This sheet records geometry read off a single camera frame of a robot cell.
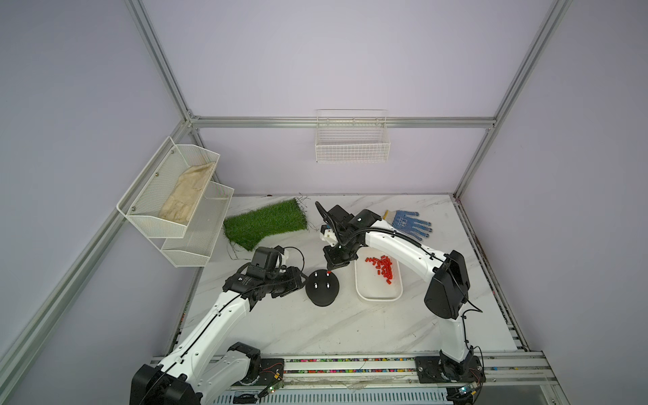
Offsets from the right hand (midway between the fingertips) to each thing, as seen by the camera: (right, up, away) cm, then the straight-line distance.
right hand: (332, 269), depth 81 cm
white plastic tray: (+18, -5, +12) cm, 22 cm away
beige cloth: (-47, +22, -5) cm, 52 cm away
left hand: (-9, -4, -2) cm, 10 cm away
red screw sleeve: (-1, -1, 0) cm, 1 cm away
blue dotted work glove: (+32, +16, +30) cm, 46 cm away
